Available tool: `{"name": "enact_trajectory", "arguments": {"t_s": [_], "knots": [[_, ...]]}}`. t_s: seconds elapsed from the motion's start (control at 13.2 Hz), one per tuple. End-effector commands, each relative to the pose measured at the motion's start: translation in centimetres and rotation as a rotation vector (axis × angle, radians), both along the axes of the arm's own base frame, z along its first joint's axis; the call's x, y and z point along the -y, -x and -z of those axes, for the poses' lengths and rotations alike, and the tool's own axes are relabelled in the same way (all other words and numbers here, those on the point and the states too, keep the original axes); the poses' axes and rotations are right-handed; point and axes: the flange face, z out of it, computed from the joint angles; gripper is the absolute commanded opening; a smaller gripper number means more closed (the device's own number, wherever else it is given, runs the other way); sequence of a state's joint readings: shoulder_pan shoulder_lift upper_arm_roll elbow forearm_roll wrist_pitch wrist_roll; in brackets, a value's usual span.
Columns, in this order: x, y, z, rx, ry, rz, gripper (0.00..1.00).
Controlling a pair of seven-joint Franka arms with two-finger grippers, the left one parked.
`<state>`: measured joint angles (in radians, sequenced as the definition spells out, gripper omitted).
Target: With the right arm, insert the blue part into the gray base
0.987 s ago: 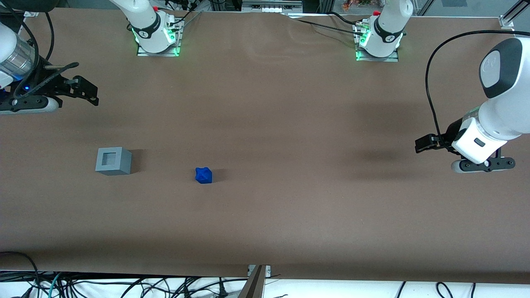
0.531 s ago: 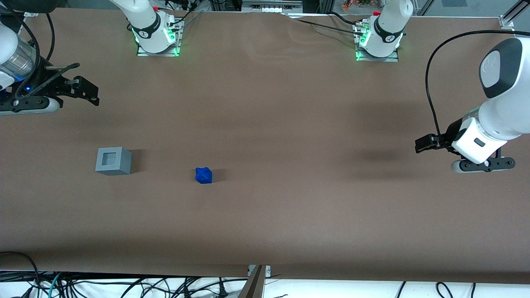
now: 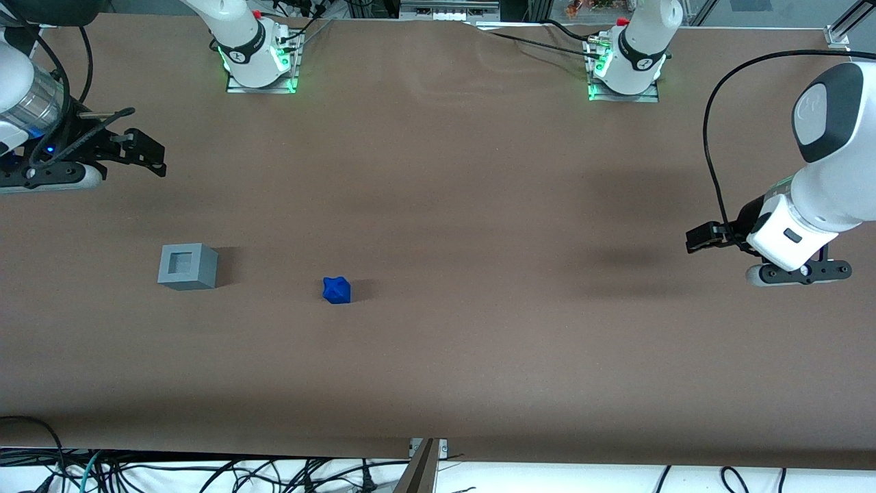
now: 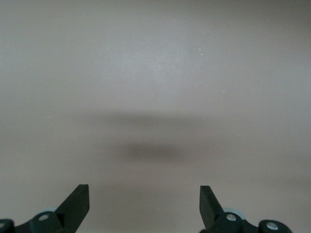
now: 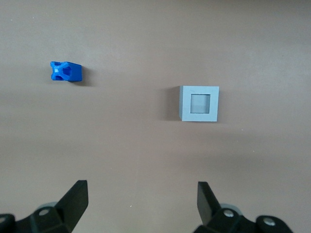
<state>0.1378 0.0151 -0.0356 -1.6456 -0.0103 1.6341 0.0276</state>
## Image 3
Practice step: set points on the gray square base block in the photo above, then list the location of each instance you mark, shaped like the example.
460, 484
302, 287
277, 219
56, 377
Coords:
198, 270

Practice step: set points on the blue plastic part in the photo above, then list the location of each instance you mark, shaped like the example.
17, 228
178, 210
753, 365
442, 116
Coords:
337, 291

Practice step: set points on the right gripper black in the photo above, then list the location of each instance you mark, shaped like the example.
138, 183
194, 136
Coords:
76, 137

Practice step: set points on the small metal table bracket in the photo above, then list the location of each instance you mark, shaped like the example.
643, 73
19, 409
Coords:
443, 447

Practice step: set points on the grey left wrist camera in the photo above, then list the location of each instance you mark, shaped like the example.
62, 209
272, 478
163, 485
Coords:
787, 274

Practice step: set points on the aluminium frame profile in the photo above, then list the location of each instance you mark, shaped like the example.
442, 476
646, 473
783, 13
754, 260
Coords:
855, 14

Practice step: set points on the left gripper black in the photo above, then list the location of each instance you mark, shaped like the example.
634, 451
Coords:
744, 221

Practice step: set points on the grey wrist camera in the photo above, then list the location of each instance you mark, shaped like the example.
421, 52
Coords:
787, 274
63, 179

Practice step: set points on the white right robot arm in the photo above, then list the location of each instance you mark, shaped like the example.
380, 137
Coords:
239, 41

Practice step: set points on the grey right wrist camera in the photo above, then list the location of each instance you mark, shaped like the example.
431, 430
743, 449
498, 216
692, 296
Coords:
63, 179

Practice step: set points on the grey metal rail fixture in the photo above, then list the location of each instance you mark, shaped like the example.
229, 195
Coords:
448, 10

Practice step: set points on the metal table corner bracket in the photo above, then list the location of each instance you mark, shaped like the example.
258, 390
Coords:
838, 38

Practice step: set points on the brown table cover sheet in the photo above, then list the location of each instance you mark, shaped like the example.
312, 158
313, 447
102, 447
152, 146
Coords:
445, 205

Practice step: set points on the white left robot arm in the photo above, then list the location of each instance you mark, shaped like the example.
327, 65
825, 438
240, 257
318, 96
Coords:
835, 185

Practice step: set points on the grey slanted metal beam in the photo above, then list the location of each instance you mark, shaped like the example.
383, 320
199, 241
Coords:
421, 472

